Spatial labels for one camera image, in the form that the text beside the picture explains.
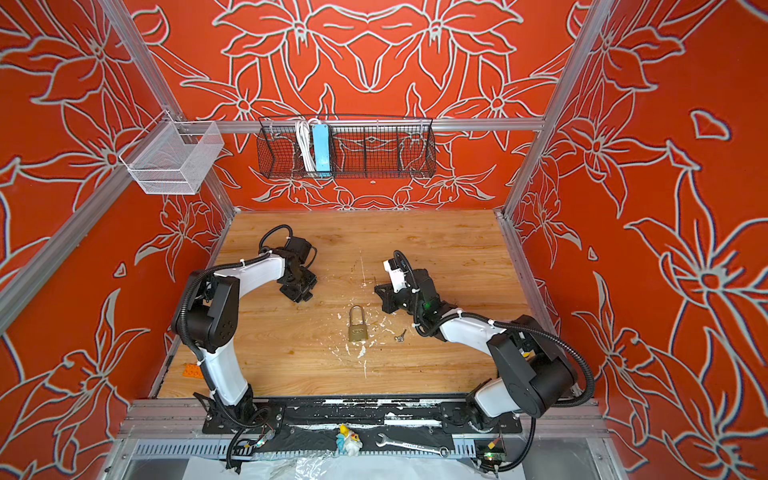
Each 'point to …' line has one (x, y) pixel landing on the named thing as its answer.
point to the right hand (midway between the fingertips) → (371, 288)
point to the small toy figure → (348, 442)
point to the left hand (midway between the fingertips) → (313, 287)
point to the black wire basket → (360, 146)
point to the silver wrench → (442, 451)
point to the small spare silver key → (400, 338)
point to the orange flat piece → (192, 370)
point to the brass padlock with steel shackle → (357, 329)
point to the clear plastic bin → (172, 157)
